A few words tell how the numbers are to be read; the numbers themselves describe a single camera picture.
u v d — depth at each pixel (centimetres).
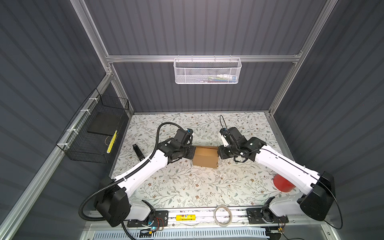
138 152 95
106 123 78
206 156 80
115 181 42
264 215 67
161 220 72
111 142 71
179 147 61
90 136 72
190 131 73
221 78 92
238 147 58
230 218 74
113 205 41
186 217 72
